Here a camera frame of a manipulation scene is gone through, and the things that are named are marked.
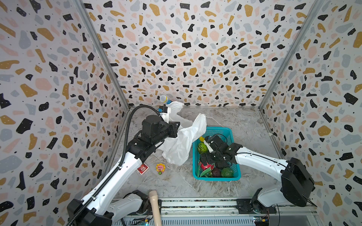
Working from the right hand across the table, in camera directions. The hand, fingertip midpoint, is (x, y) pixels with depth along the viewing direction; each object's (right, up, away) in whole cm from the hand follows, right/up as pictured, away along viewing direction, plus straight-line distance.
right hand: (204, 155), depth 83 cm
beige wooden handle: (-27, -19, -10) cm, 35 cm away
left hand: (-13, +21, -15) cm, 29 cm away
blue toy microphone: (-25, +35, +8) cm, 43 cm away
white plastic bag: (-15, +4, -5) cm, 16 cm away
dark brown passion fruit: (+7, -9, -2) cm, 12 cm away
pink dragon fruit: (-1, -7, -5) cm, 8 cm away
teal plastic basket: (+18, +13, +11) cm, 25 cm away
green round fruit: (+13, -8, -4) cm, 16 cm away
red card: (-37, -8, +2) cm, 38 cm away
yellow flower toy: (-26, -7, 0) cm, 27 cm away
